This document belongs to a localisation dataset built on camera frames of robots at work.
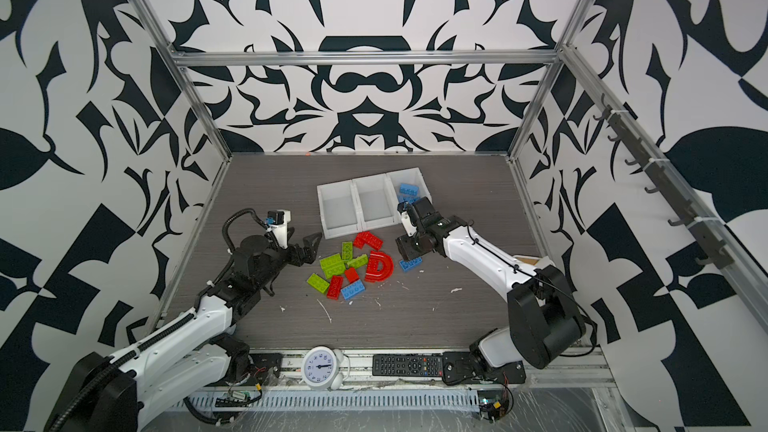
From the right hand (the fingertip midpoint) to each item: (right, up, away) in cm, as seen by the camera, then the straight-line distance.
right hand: (410, 242), depth 87 cm
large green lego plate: (-23, -8, +4) cm, 25 cm away
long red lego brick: (-14, 0, +7) cm, 16 cm away
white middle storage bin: (-11, +10, +19) cm, 24 cm away
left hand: (-28, +5, -6) cm, 29 cm away
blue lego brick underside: (+1, -7, +5) cm, 9 cm away
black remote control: (-2, -28, -13) cm, 31 cm away
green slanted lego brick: (-15, -7, +4) cm, 17 cm away
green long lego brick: (-19, -4, +7) cm, 21 cm away
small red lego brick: (-17, -10, +2) cm, 20 cm away
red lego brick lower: (-22, -13, 0) cm, 25 cm away
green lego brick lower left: (-26, -12, 0) cm, 29 cm away
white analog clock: (-23, -28, -14) cm, 38 cm away
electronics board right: (+19, -35, -16) cm, 43 cm away
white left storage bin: (-22, +8, +16) cm, 29 cm away
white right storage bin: (+3, +20, +21) cm, 29 cm away
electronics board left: (-42, -34, -15) cm, 56 cm away
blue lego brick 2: (-16, -13, -1) cm, 21 cm away
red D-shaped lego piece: (-9, -8, +4) cm, 13 cm away
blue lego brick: (+2, +15, +19) cm, 24 cm away
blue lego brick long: (+1, +12, +18) cm, 22 cm away
